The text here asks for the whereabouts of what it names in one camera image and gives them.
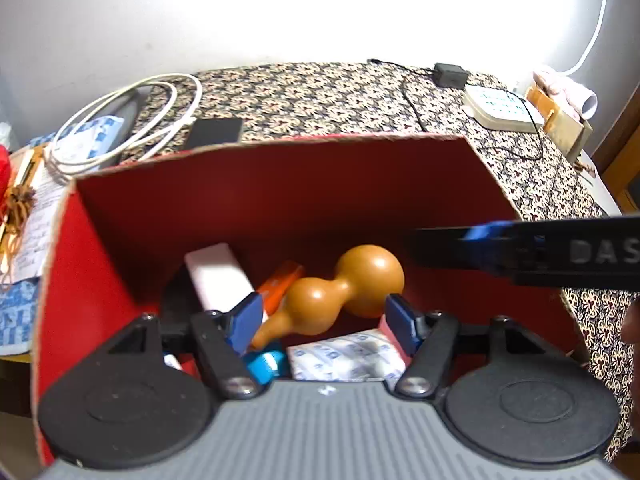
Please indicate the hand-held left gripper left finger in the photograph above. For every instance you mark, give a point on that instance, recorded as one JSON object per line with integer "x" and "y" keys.
{"x": 247, "y": 317}

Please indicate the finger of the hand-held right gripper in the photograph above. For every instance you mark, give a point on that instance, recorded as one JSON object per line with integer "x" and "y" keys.
{"x": 480, "y": 247}

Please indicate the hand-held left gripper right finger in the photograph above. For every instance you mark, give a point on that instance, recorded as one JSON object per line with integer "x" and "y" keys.
{"x": 400, "y": 317}

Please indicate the brown wooden gourd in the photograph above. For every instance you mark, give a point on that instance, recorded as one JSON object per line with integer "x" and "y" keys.
{"x": 360, "y": 280}

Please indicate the white blue printed packet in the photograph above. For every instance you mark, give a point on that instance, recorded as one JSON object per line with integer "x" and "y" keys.
{"x": 340, "y": 355}

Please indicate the red cardboard box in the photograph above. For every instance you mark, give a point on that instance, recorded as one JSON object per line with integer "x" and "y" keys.
{"x": 280, "y": 195}

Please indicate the white rectangular box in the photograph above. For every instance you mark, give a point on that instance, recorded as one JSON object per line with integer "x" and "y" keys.
{"x": 215, "y": 272}

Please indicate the wooden cabinet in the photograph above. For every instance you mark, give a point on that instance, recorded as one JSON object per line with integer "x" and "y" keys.
{"x": 625, "y": 170}

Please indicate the gold paper bag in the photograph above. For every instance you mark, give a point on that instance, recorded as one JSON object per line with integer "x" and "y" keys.
{"x": 565, "y": 130}

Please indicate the white power strip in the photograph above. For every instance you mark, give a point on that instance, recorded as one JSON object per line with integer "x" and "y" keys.
{"x": 500, "y": 110}

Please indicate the white tube roll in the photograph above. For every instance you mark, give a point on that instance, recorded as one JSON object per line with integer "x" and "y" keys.
{"x": 587, "y": 102}

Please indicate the pink plush toy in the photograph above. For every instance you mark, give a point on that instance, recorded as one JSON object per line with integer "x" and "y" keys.
{"x": 560, "y": 92}

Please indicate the black power adapter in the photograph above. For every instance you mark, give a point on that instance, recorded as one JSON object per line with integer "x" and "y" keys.
{"x": 450, "y": 74}

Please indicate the black flat device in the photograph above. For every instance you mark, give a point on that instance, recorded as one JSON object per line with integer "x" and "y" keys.
{"x": 215, "y": 132}

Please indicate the handwritten paper sheet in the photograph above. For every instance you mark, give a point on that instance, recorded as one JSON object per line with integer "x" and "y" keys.
{"x": 42, "y": 220}

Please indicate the blue patterned cloth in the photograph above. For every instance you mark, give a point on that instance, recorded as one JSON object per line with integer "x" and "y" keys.
{"x": 17, "y": 315}

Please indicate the brown tassel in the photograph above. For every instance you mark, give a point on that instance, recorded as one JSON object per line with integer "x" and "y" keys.
{"x": 20, "y": 200}

